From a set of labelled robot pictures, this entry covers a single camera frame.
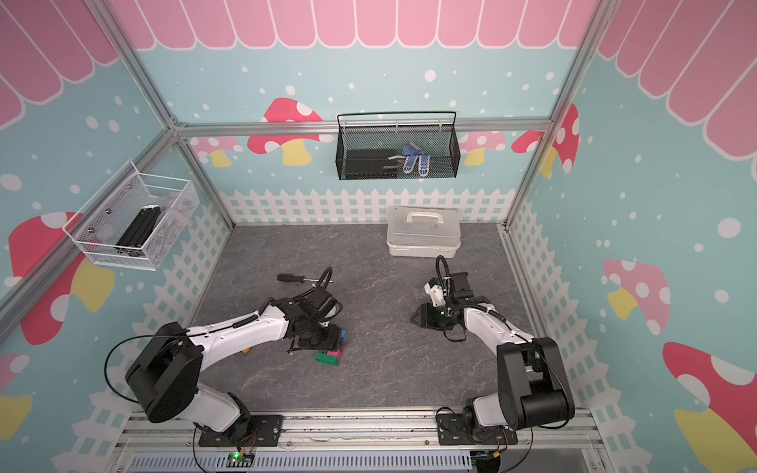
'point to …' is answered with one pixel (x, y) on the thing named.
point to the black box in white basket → (138, 231)
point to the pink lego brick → (338, 354)
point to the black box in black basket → (372, 164)
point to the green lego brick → (323, 357)
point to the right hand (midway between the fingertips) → (417, 319)
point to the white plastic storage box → (423, 232)
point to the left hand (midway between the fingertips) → (330, 349)
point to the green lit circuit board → (240, 459)
